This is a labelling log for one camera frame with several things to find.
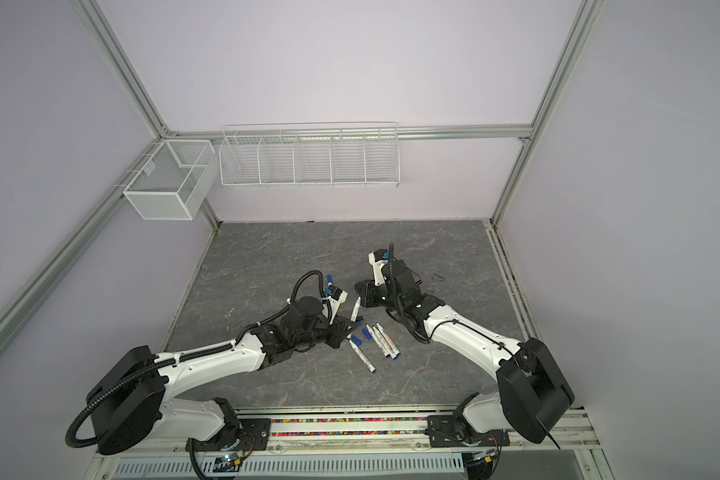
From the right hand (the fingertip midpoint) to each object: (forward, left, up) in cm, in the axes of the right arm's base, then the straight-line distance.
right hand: (357, 288), depth 82 cm
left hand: (-9, +1, -6) cm, 11 cm away
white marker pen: (-6, 0, -3) cm, 7 cm away
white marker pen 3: (-8, -6, -16) cm, 19 cm away
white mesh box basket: (+35, +61, +11) cm, 72 cm away
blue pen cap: (-8, 0, -16) cm, 18 cm away
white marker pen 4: (-8, -9, -16) cm, 20 cm away
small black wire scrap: (+16, -27, -18) cm, 36 cm away
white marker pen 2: (-13, -1, -16) cm, 21 cm away
